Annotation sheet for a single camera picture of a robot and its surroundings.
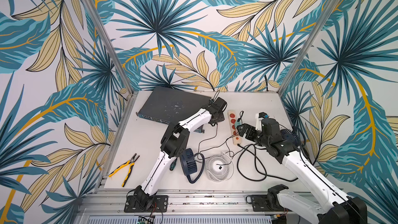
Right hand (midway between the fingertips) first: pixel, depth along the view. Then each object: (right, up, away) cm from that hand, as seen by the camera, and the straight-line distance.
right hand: (235, 132), depth 80 cm
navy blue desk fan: (-23, -15, -5) cm, 28 cm away
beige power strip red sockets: (+4, -6, +13) cm, 15 cm away
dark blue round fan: (+33, -3, +10) cm, 34 cm away
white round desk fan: (-8, -18, -1) cm, 20 cm away
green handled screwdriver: (-32, -18, +3) cm, 37 cm away
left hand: (-5, +6, +20) cm, 22 cm away
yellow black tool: (-56, -18, +6) cm, 59 cm away
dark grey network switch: (-41, +14, +27) cm, 51 cm away
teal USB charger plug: (+5, +3, +15) cm, 16 cm away
